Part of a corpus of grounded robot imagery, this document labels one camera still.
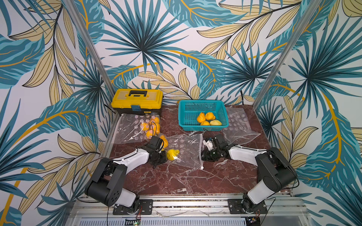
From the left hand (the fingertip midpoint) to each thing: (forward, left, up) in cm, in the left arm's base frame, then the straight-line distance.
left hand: (165, 161), depth 89 cm
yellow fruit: (+28, -27, +4) cm, 39 cm away
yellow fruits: (+3, -4, +5) cm, 7 cm away
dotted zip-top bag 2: (+21, +22, +6) cm, 31 cm away
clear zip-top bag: (+22, -51, +3) cm, 55 cm away
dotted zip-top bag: (+10, -16, +1) cm, 19 cm away
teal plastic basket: (+43, -16, +1) cm, 45 cm away
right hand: (+3, -23, 0) cm, 23 cm away
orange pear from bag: (+33, -25, +4) cm, 41 cm away
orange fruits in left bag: (+25, +12, +1) cm, 28 cm away
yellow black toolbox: (+38, +22, +16) cm, 46 cm away
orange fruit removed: (+12, +1, +4) cm, 13 cm away
